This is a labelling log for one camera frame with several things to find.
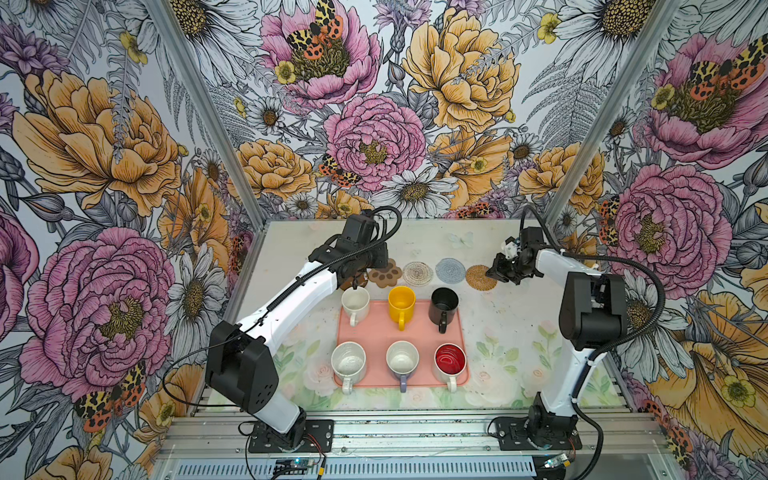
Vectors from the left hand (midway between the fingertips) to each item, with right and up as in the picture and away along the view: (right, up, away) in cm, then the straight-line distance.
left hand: (381, 260), depth 83 cm
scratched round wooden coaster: (-5, -4, -11) cm, 13 cm away
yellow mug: (+6, -15, +14) cm, 21 cm away
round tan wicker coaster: (+32, -7, +22) cm, 39 cm away
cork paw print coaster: (+1, -6, +22) cm, 23 cm away
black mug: (+19, -15, +11) cm, 26 cm away
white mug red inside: (+19, -29, +1) cm, 34 cm away
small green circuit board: (-19, -47, -12) cm, 52 cm away
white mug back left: (-9, -14, +10) cm, 19 cm away
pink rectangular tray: (-2, -23, +11) cm, 25 cm away
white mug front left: (-9, -28, +2) cm, 30 cm away
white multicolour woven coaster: (+12, -5, +22) cm, 25 cm away
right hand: (+34, -7, +15) cm, 37 cm away
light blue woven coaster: (+23, -5, +23) cm, 33 cm away
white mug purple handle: (+6, -28, +2) cm, 28 cm away
